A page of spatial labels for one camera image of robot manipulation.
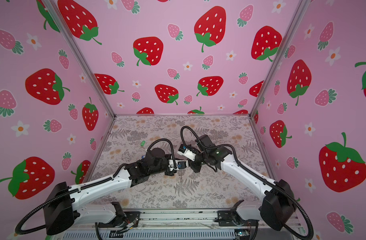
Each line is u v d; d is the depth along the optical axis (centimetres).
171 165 63
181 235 70
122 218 67
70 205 40
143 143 104
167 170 65
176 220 75
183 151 66
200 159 66
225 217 74
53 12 69
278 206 40
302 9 69
